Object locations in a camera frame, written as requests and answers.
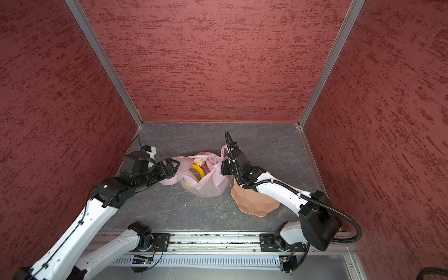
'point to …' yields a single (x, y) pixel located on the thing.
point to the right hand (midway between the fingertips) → (221, 167)
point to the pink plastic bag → (213, 184)
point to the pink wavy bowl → (252, 202)
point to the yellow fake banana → (200, 169)
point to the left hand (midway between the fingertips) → (172, 171)
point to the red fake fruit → (212, 160)
